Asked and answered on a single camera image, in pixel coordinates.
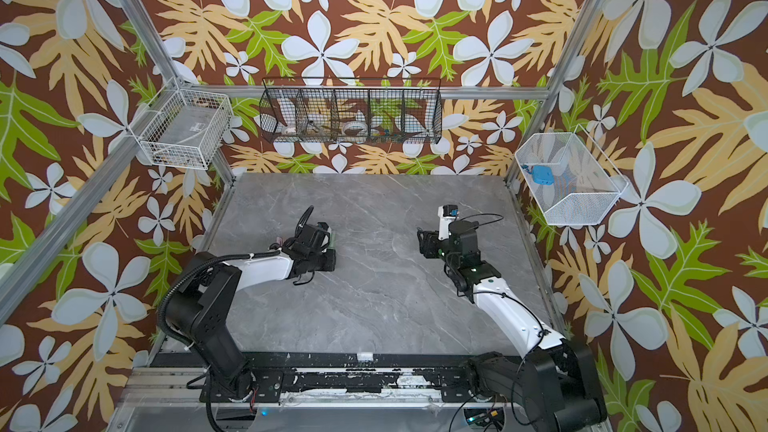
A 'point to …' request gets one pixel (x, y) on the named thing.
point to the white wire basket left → (185, 129)
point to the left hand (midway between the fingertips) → (332, 253)
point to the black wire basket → (351, 110)
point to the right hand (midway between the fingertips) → (423, 231)
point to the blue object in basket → (541, 174)
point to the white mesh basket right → (569, 177)
